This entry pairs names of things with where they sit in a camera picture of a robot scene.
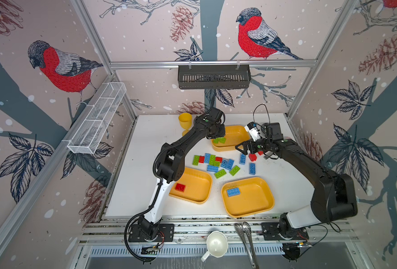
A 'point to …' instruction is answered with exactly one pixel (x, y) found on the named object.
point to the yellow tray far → (234, 134)
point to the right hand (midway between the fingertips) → (242, 145)
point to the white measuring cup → (217, 244)
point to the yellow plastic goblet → (185, 121)
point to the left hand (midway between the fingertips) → (223, 132)
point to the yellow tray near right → (247, 196)
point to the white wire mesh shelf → (87, 137)
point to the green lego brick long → (222, 139)
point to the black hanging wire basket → (211, 77)
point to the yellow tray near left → (193, 186)
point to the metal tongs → (245, 230)
